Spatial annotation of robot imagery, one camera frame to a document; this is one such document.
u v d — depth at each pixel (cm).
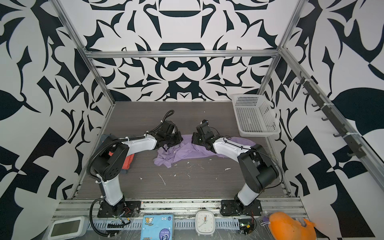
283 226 63
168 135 77
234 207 74
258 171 46
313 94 65
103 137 99
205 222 68
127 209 73
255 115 112
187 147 92
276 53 91
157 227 65
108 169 48
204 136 71
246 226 71
